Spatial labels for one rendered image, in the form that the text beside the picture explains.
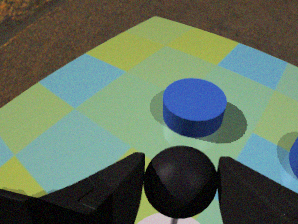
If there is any blue cylinder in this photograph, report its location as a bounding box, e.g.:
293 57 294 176
164 79 226 139
289 137 298 177

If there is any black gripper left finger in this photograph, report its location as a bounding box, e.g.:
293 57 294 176
0 153 145 224

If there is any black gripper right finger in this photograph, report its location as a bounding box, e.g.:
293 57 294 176
217 156 298 224

